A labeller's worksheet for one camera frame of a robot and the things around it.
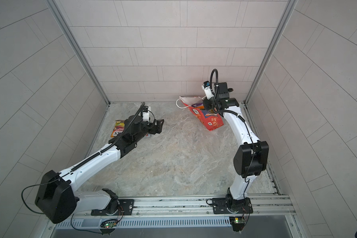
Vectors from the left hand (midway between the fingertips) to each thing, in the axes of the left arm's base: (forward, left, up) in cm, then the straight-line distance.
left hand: (161, 117), depth 78 cm
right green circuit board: (-43, -38, -23) cm, 62 cm away
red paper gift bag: (+6, -28, -9) cm, 30 cm away
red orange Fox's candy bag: (+5, +31, -19) cm, 37 cm away
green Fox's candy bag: (-11, +5, 0) cm, 12 cm away
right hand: (+13, -24, +1) cm, 28 cm away
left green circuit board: (-46, +20, -19) cm, 53 cm away
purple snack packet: (+19, -22, -12) cm, 31 cm away
